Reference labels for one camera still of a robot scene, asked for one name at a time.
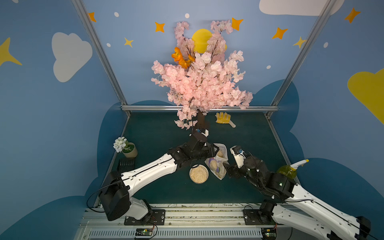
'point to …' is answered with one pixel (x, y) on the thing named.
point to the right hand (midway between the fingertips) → (233, 157)
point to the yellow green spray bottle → (290, 170)
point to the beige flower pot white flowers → (128, 149)
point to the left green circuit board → (143, 232)
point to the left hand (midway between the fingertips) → (219, 147)
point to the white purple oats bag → (215, 164)
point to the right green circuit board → (268, 233)
